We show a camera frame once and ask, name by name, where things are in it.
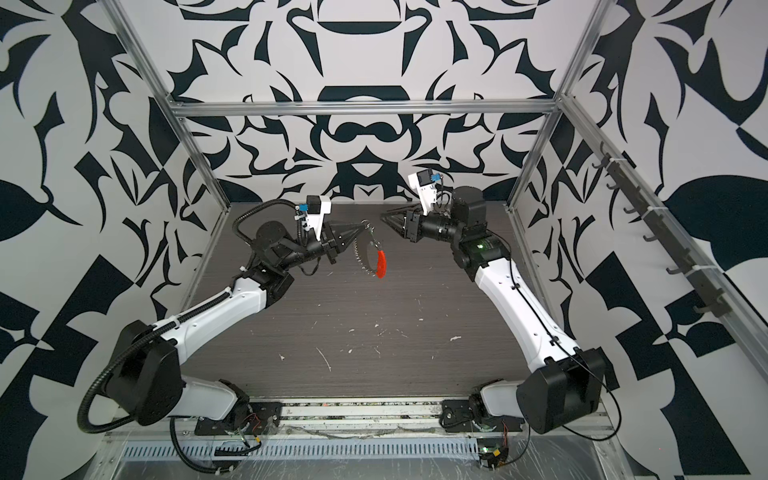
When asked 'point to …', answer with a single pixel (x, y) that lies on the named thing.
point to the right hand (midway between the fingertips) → (387, 214)
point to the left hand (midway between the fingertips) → (365, 219)
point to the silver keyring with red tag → (380, 270)
